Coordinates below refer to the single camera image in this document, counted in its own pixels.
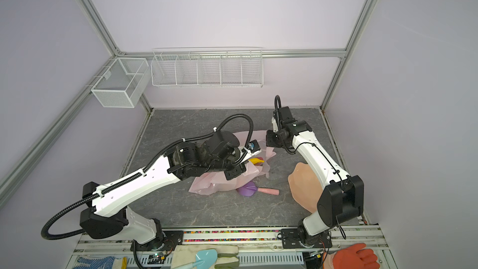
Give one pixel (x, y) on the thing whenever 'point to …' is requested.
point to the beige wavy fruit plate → (305, 187)
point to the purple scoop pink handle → (249, 190)
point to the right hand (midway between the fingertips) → (270, 140)
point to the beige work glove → (228, 256)
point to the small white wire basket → (121, 86)
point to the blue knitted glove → (104, 263)
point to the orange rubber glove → (354, 257)
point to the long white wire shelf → (208, 66)
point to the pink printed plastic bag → (213, 182)
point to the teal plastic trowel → (205, 259)
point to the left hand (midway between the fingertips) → (245, 161)
